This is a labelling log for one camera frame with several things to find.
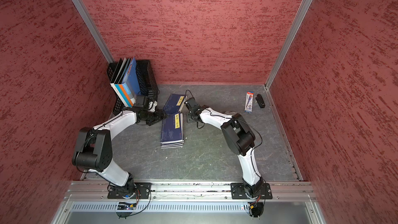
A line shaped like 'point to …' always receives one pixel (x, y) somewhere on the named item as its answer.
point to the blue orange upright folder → (131, 76)
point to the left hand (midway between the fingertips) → (163, 120)
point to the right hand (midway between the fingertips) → (193, 118)
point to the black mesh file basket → (147, 82)
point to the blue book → (175, 103)
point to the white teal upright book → (123, 91)
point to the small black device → (260, 101)
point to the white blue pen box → (249, 102)
